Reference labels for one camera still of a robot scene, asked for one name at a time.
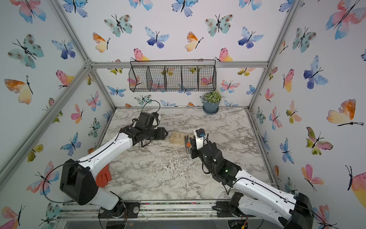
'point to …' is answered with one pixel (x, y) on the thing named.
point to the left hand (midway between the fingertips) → (166, 132)
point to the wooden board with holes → (178, 138)
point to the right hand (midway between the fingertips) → (194, 136)
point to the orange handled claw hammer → (187, 143)
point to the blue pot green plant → (211, 101)
